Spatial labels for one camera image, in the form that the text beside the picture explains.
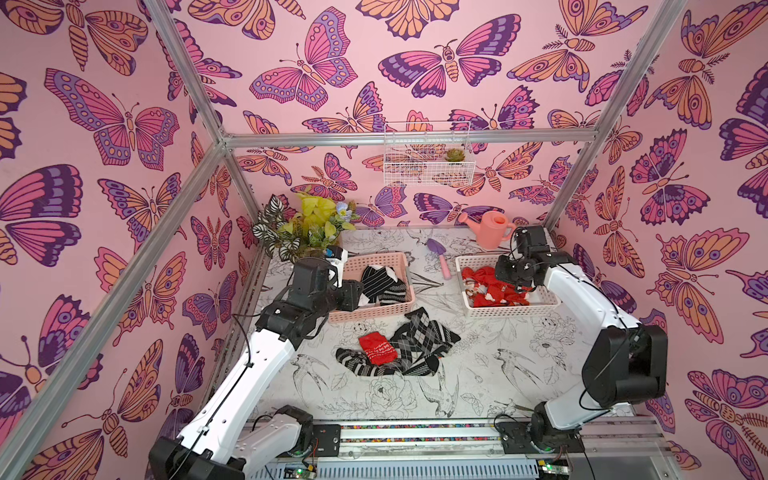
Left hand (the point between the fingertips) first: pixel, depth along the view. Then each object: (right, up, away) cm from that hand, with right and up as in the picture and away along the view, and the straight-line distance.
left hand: (360, 282), depth 75 cm
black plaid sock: (+17, -17, +14) cm, 28 cm away
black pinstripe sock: (+2, -2, +27) cm, 27 cm away
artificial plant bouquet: (-18, +14, +15) cm, 27 cm away
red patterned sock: (+4, -20, +10) cm, 23 cm away
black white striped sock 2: (-1, -24, +8) cm, 25 cm away
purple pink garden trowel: (+26, +9, +37) cm, 46 cm away
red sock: (+36, 0, +23) cm, 43 cm away
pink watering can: (+44, +16, +31) cm, 56 cm away
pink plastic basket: (-5, +2, +30) cm, 31 cm away
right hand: (+41, +3, +14) cm, 44 cm away
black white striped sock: (+9, -6, +25) cm, 27 cm away
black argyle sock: (+18, -24, +8) cm, 31 cm away
